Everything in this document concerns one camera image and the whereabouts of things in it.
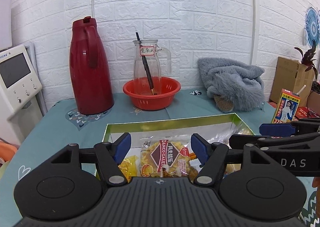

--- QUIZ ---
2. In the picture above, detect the blue round wall decoration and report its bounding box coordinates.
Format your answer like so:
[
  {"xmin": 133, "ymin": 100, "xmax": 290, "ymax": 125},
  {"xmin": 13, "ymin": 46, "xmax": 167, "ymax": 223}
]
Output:
[{"xmin": 304, "ymin": 7, "xmax": 319, "ymax": 47}]

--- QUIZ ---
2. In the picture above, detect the brown cardboard box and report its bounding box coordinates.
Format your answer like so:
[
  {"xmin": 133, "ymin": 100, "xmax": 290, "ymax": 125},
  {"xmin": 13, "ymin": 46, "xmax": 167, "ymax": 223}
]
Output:
[{"xmin": 270, "ymin": 57, "xmax": 315, "ymax": 107}]

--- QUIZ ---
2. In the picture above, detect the glass pitcher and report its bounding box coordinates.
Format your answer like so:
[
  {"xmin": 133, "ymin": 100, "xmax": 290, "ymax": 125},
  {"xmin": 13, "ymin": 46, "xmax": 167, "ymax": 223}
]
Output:
[{"xmin": 133, "ymin": 40, "xmax": 171, "ymax": 95}]

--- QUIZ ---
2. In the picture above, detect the black stirring stick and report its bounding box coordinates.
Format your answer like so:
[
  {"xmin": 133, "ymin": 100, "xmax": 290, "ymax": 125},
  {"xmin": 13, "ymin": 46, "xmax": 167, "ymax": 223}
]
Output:
[{"xmin": 135, "ymin": 32, "xmax": 157, "ymax": 95}]

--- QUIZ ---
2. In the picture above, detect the red thermos jug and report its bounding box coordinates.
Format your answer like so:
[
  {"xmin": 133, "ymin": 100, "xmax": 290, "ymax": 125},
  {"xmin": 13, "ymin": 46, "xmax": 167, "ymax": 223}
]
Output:
[{"xmin": 69, "ymin": 16, "xmax": 114, "ymax": 115}]

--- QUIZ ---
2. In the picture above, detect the orange plastic basin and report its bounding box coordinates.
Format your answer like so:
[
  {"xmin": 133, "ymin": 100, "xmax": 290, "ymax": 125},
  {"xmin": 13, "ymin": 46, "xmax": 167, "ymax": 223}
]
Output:
[{"xmin": 0, "ymin": 141, "xmax": 17, "ymax": 166}]

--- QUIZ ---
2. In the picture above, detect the Danco Galette cookie packet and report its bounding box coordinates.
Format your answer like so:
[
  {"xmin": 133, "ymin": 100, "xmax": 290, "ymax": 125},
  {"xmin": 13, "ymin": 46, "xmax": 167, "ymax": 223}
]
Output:
[{"xmin": 140, "ymin": 137, "xmax": 198, "ymax": 181}]

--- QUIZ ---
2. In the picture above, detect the white machine with screen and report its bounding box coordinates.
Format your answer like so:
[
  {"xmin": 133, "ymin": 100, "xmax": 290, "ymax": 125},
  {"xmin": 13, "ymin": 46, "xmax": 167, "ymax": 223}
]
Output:
[{"xmin": 1, "ymin": 44, "xmax": 43, "ymax": 147}]

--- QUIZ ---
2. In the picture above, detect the green cardboard box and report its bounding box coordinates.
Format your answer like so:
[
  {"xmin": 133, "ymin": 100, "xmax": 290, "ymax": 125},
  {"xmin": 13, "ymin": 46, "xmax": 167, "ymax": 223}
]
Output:
[{"xmin": 103, "ymin": 113, "xmax": 253, "ymax": 177}]

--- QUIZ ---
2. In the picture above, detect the teal tablecloth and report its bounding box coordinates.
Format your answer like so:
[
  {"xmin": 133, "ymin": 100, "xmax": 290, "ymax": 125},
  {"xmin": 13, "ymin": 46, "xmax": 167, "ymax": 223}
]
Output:
[{"xmin": 1, "ymin": 90, "xmax": 319, "ymax": 226}]

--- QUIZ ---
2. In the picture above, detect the red plastic basket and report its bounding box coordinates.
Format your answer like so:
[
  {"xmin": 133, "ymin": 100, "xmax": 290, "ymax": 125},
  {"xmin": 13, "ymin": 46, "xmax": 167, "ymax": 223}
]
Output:
[{"xmin": 123, "ymin": 77, "xmax": 181, "ymax": 111}]

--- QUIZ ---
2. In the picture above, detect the white water purifier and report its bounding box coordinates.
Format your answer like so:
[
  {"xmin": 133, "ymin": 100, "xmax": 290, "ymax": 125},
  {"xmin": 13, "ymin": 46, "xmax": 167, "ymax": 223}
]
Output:
[{"xmin": 0, "ymin": 0, "xmax": 12, "ymax": 51}]

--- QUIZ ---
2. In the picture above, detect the yellow corn packet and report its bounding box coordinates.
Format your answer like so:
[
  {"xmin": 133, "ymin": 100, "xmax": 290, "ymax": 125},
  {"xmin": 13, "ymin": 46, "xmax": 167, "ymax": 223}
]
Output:
[{"xmin": 118, "ymin": 155, "xmax": 138, "ymax": 183}]

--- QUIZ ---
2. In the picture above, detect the yellow drink carton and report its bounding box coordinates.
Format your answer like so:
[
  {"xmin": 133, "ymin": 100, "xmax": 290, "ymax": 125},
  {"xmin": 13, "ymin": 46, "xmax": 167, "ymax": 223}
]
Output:
[{"xmin": 271, "ymin": 89, "xmax": 300, "ymax": 124}]

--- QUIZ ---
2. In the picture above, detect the grey fluffy blanket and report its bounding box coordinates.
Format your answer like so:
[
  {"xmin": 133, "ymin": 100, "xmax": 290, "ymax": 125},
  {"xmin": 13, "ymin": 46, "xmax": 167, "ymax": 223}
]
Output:
[{"xmin": 197, "ymin": 57, "xmax": 265, "ymax": 112}]

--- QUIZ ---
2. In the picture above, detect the dark purple plant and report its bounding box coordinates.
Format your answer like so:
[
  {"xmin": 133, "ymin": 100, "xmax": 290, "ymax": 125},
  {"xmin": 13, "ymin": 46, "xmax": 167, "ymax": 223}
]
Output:
[{"xmin": 294, "ymin": 40, "xmax": 318, "ymax": 79}]

